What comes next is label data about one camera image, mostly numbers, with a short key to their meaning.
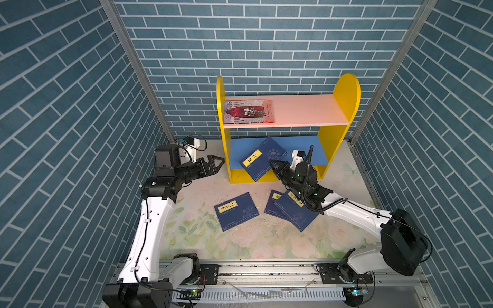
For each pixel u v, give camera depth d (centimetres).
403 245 43
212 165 61
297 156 74
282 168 69
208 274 74
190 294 72
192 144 64
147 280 37
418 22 74
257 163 82
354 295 72
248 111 75
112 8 70
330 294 71
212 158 62
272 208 91
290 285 72
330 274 73
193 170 60
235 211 91
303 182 60
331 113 76
